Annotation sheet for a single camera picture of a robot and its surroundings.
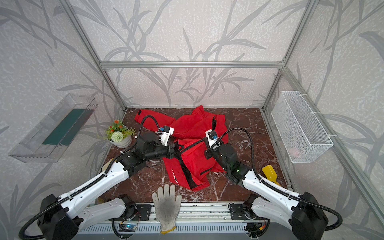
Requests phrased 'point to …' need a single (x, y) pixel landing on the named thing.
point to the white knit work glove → (168, 208)
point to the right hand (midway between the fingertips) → (205, 133)
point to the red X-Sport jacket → (191, 164)
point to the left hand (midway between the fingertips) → (185, 143)
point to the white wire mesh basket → (301, 135)
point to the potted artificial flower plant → (119, 135)
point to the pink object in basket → (294, 151)
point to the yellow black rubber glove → (104, 167)
